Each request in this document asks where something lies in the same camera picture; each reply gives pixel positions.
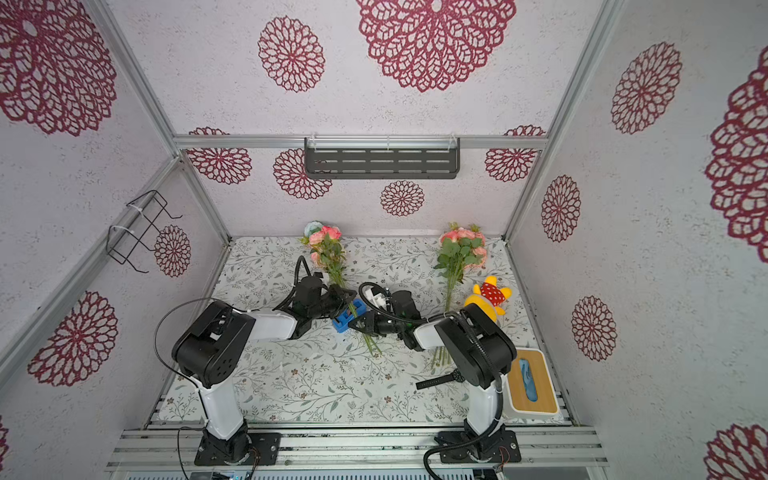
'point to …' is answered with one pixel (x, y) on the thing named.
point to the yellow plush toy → (490, 296)
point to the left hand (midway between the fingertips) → (360, 292)
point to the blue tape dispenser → (356, 308)
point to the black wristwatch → (455, 375)
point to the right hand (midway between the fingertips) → (349, 323)
